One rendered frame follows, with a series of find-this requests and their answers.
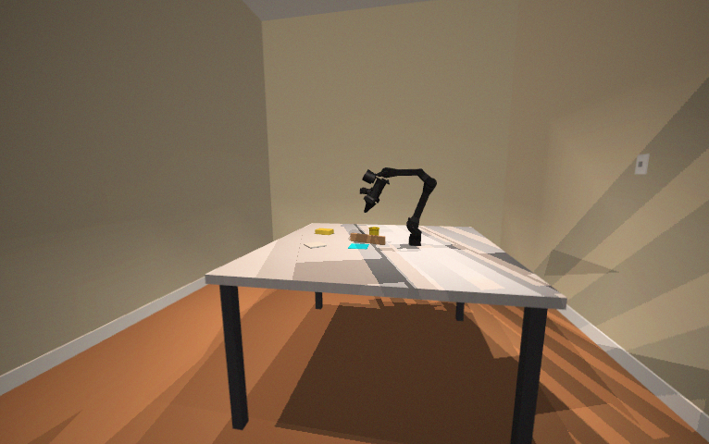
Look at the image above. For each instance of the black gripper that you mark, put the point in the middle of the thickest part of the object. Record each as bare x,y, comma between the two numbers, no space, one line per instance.
372,198

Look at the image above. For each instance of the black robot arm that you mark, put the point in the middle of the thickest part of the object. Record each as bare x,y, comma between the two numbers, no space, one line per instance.
429,186

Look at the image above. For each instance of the wooden plank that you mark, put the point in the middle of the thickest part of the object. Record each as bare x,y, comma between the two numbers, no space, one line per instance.
375,239

